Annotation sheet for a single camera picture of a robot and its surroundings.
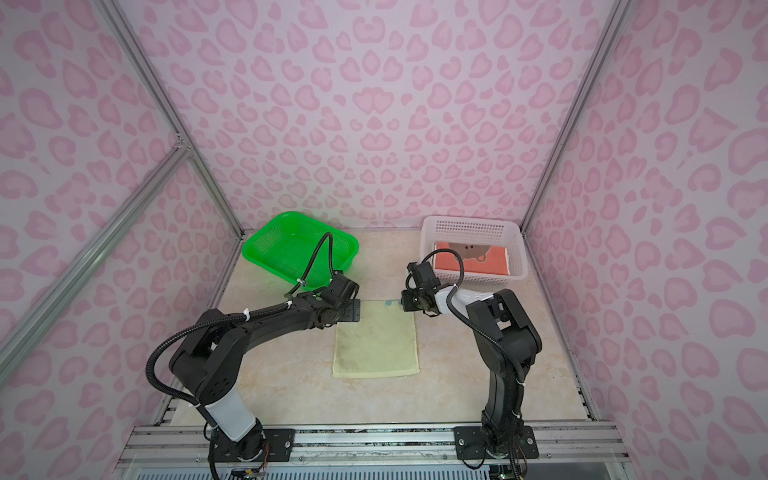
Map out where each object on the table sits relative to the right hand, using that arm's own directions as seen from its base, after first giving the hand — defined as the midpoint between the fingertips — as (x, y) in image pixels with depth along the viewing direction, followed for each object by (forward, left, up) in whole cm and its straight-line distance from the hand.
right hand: (404, 296), depth 98 cm
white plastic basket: (+26, -26, 0) cm, 37 cm away
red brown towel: (+12, -31, +3) cm, 33 cm away
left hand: (-6, +16, +3) cm, 17 cm away
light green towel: (-15, +7, -3) cm, 17 cm away
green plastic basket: (+25, +45, -1) cm, 51 cm away
